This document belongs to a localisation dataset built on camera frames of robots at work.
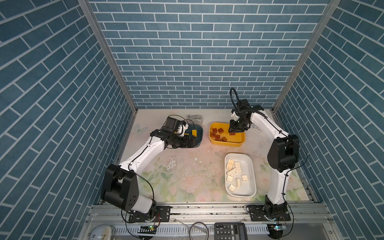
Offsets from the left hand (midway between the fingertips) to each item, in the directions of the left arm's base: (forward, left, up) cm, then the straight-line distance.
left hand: (191, 142), depth 83 cm
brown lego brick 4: (+8, -25, -3) cm, 27 cm away
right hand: (+12, -24, -2) cm, 27 cm away
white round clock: (-39, +37, -7) cm, 54 cm away
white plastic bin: (-13, -28, -15) cm, 34 cm away
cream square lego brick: (-19, -26, -11) cm, 34 cm away
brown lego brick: (+18, -20, -13) cm, 30 cm away
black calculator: (-40, -18, -13) cm, 45 cm away
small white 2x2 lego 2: (-15, -22, -14) cm, 30 cm away
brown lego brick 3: (+11, -22, -14) cm, 28 cm away
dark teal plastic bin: (+16, -5, -11) cm, 20 cm away
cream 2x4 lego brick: (-7, -24, -13) cm, 28 cm away
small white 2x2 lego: (-15, -30, -14) cm, 37 cm away
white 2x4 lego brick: (-8, -28, -13) cm, 32 cm away
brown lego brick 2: (+16, -15, -14) cm, 26 cm away
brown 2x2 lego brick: (+13, -18, -13) cm, 26 cm away
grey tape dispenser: (+28, -4, -11) cm, 30 cm away
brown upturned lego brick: (+18, -16, -13) cm, 28 cm away
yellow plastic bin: (+8, -29, -10) cm, 32 cm away
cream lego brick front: (-20, -23, -15) cm, 34 cm away
